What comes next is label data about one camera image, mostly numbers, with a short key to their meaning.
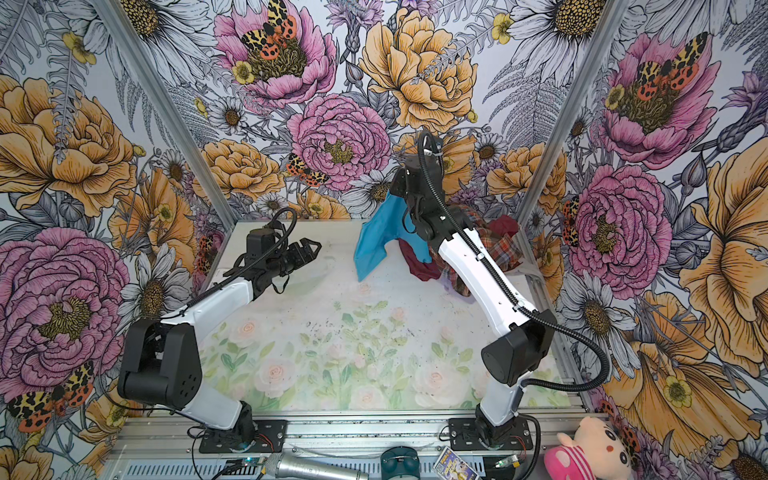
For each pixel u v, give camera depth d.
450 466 0.69
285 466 0.67
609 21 0.73
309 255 0.81
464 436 0.74
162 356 0.45
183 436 0.76
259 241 0.69
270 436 0.74
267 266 0.70
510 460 0.71
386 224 0.85
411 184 0.56
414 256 1.00
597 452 0.66
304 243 0.82
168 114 0.89
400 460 0.64
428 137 0.63
